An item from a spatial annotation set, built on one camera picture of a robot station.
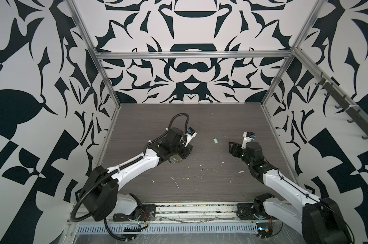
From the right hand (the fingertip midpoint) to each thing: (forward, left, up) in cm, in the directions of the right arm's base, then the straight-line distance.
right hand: (234, 142), depth 86 cm
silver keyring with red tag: (-12, +32, +6) cm, 35 cm away
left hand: (-2, +24, +4) cm, 24 cm away
